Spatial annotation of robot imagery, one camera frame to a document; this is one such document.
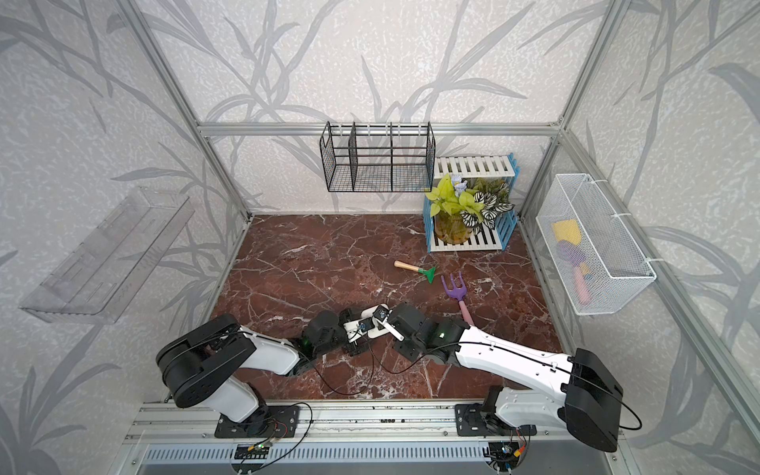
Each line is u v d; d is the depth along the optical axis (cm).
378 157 105
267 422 71
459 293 99
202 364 45
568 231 85
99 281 66
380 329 87
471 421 73
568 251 86
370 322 76
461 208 91
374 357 89
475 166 99
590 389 40
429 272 103
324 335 69
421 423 75
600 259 62
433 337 57
